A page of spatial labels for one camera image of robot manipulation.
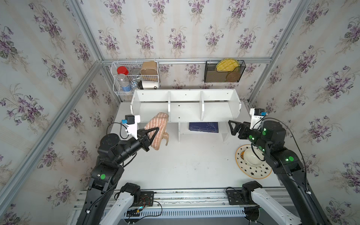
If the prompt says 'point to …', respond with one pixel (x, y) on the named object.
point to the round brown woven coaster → (233, 77)
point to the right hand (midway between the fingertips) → (238, 121)
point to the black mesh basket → (211, 75)
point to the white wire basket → (129, 76)
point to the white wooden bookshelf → (189, 106)
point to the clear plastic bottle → (125, 85)
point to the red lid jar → (122, 70)
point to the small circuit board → (134, 213)
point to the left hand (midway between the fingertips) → (160, 130)
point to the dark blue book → (210, 127)
